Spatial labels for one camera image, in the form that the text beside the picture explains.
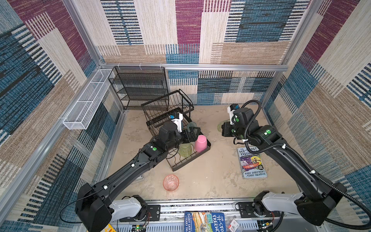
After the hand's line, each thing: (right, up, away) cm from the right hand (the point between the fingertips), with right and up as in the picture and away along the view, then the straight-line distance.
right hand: (224, 128), depth 74 cm
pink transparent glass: (-28, -31, +9) cm, 43 cm away
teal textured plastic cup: (-16, +1, +33) cm, 36 cm away
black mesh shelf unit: (-56, +30, +34) cm, 72 cm away
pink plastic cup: (-11, -9, +12) cm, 19 cm away
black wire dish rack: (-26, +13, +21) cm, 36 cm away
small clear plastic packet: (+3, -45, -5) cm, 46 cm away
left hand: (-15, -1, -2) cm, 15 cm away
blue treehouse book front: (-12, -43, -5) cm, 45 cm away
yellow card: (-55, -47, -5) cm, 72 cm away
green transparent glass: (-20, -13, +12) cm, 27 cm away
